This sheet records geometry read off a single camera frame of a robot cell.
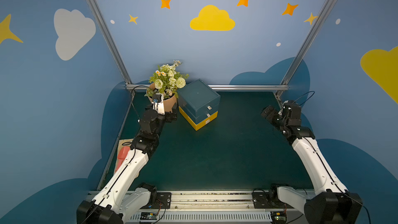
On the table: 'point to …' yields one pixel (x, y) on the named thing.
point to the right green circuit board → (279, 217)
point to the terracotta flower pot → (171, 102)
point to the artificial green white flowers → (167, 80)
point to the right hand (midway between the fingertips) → (269, 111)
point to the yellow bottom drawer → (200, 124)
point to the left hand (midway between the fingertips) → (164, 101)
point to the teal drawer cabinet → (198, 104)
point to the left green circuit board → (148, 215)
